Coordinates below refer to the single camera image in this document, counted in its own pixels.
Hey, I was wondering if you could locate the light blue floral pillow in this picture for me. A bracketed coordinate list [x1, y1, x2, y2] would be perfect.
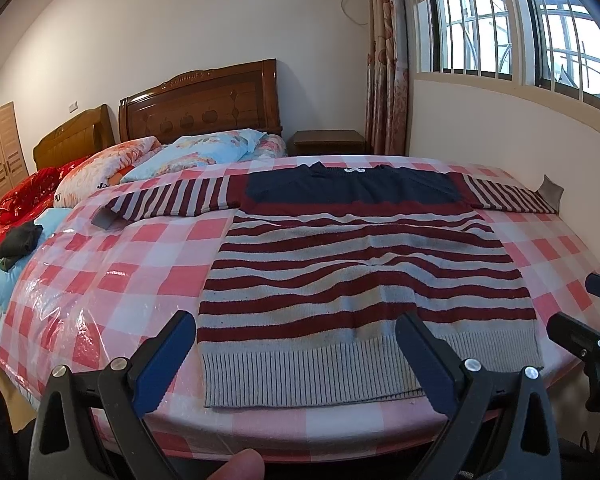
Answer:
[121, 129, 265, 183]

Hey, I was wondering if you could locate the wooden nightstand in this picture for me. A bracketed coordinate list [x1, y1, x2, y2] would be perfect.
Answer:
[287, 130, 367, 156]

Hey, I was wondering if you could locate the large wooden headboard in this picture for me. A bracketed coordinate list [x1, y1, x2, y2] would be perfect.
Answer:
[119, 58, 283, 144]

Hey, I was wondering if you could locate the barred window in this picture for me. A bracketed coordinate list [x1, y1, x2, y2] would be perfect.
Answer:
[413, 0, 600, 110]

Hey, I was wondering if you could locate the dark cloth bundle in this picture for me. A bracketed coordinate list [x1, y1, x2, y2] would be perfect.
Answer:
[0, 221, 43, 272]

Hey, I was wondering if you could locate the pink checkered bed cover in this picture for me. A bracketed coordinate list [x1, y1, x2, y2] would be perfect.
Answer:
[0, 181, 600, 462]

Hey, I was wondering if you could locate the floral pink curtain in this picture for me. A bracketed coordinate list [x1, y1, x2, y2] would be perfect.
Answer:
[365, 0, 408, 155]

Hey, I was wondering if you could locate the small wooden headboard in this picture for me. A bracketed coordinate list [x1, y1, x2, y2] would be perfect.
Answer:
[33, 104, 116, 170]

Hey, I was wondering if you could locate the pink floral pillow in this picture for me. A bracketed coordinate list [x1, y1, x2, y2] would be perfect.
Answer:
[54, 136, 162, 208]

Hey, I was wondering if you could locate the light blue quilt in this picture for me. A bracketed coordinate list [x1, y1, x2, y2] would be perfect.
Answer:
[0, 208, 71, 312]

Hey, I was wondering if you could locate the red blanket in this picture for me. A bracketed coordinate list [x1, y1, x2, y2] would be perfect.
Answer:
[0, 157, 87, 243]

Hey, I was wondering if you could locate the person's left hand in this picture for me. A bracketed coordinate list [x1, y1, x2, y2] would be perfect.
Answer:
[208, 448, 265, 480]

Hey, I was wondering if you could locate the red grey striped sweater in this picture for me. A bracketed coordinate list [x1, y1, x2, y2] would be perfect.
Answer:
[100, 163, 548, 408]

